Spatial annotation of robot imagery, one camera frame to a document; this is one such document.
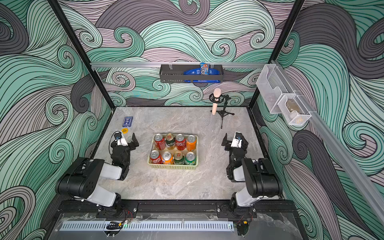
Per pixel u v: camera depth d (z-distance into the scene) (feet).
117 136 2.45
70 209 2.43
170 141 2.91
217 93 2.97
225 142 2.67
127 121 3.61
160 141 2.88
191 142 2.89
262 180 1.42
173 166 2.74
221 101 3.12
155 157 2.66
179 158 2.67
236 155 2.20
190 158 2.67
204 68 2.95
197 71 3.03
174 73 3.12
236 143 2.49
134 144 2.74
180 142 2.88
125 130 3.49
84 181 1.46
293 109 2.16
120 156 2.31
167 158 2.67
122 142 2.51
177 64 3.12
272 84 3.09
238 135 2.46
